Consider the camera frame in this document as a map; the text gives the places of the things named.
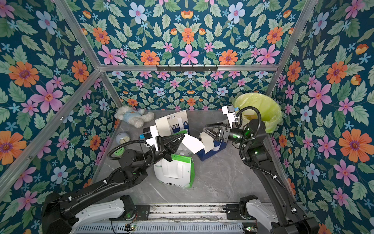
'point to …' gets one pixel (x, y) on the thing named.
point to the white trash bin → (271, 114)
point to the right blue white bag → (219, 146)
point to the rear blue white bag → (172, 121)
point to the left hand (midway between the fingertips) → (182, 137)
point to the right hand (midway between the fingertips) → (209, 126)
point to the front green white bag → (179, 172)
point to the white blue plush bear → (134, 117)
